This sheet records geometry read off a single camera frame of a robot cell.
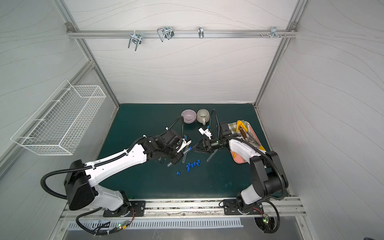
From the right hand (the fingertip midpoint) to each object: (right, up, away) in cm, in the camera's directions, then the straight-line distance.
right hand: (194, 150), depth 79 cm
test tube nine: (-3, +1, 0) cm, 3 cm away
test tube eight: (-13, -7, -3) cm, 15 cm away
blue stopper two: (-4, -13, +7) cm, 15 cm away
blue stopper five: (-2, -11, +9) cm, 14 cm away
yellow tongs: (+32, +13, +25) cm, 43 cm away
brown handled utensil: (+33, +7, +22) cm, 41 cm away
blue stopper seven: (+2, -10, +9) cm, 14 cm away
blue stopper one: (-10, -14, +5) cm, 18 cm away
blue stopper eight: (+2, -8, +10) cm, 13 cm away
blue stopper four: (-3, -10, +9) cm, 14 cm away
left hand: (-6, -2, -2) cm, 7 cm away
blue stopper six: (0, -10, +9) cm, 13 cm away
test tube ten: (+9, -7, +12) cm, 17 cm away
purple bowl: (-4, +19, +32) cm, 37 cm away
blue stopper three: (-5, -11, +8) cm, 14 cm away
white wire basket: (-63, +14, -12) cm, 66 cm away
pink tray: (+28, -8, +11) cm, 31 cm away
